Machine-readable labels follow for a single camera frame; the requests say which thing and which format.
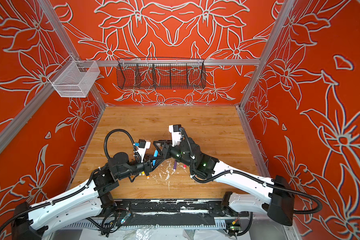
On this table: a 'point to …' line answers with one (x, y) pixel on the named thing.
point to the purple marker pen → (175, 166)
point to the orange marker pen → (148, 177)
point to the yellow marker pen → (143, 173)
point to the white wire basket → (74, 78)
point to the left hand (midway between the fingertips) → (163, 158)
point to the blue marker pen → (155, 154)
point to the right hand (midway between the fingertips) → (152, 143)
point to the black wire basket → (160, 73)
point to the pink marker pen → (184, 166)
